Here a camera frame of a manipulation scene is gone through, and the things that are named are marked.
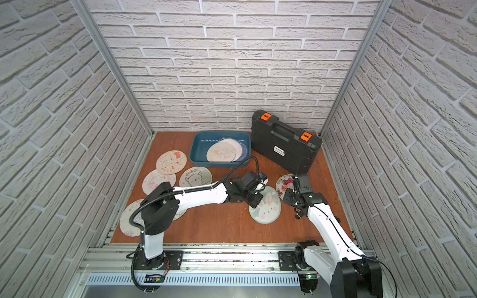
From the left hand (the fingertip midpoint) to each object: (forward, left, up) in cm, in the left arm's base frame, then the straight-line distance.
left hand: (264, 198), depth 84 cm
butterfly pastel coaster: (-9, +64, -9) cm, 65 cm away
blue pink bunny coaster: (+33, +9, -6) cm, 34 cm away
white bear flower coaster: (+17, +36, -8) cm, 41 cm away
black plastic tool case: (+20, -14, +13) cm, 28 cm away
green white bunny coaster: (-4, -2, -5) cm, 7 cm away
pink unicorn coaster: (+36, +13, -6) cm, 39 cm away
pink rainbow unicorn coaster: (+15, +58, -7) cm, 60 cm away
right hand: (+1, -13, 0) cm, 13 cm away
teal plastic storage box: (+34, +23, -5) cm, 42 cm away
